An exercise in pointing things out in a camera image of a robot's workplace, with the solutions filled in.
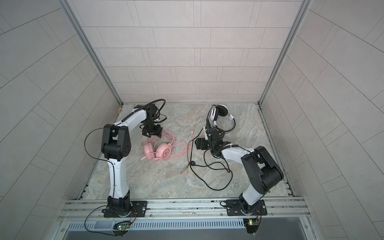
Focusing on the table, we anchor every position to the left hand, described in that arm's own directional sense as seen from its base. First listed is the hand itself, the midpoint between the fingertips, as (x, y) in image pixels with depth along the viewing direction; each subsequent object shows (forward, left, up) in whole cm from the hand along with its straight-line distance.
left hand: (159, 132), depth 97 cm
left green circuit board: (-50, +7, +2) cm, 50 cm away
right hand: (-7, -27, +1) cm, 28 cm away
